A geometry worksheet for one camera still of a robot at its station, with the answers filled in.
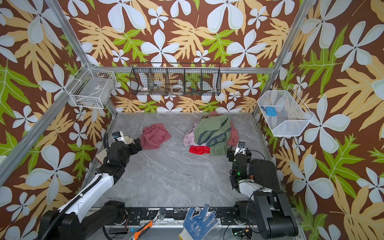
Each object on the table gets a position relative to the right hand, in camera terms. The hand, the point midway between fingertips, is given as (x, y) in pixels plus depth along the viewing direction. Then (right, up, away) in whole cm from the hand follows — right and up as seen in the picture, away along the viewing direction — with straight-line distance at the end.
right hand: (238, 146), depth 87 cm
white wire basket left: (-89, +35, 0) cm, 96 cm away
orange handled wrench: (-52, -38, -18) cm, 67 cm away
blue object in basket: (+19, +21, -1) cm, 28 cm away
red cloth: (-23, -4, +11) cm, 25 cm away
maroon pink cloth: (-54, +5, +15) cm, 56 cm away
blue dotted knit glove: (-25, -37, -17) cm, 47 cm away
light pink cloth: (-30, +3, +10) cm, 32 cm away
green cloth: (-14, +8, +5) cm, 17 cm away
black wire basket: (-38, +44, +10) cm, 59 cm away
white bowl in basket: (-38, +38, +11) cm, 55 cm away
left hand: (-63, +5, -4) cm, 63 cm away
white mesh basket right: (+25, +19, -4) cm, 32 cm away
